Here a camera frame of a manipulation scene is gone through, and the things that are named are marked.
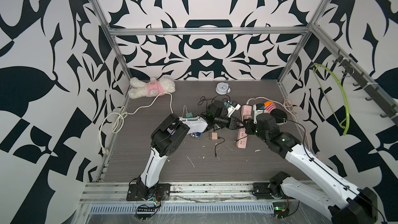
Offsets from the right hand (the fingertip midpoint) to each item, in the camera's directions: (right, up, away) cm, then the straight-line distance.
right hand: (245, 118), depth 80 cm
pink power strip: (-1, -13, +3) cm, 13 cm away
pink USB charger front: (-15, -11, +9) cm, 21 cm away
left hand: (0, -2, +5) cm, 5 cm away
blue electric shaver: (-25, -11, +9) cm, 29 cm away
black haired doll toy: (+24, 0, +14) cm, 28 cm away
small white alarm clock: (-7, +17, +32) cm, 37 cm away
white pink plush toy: (-53, +17, +25) cm, 61 cm away
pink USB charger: (+1, +3, +3) cm, 4 cm away
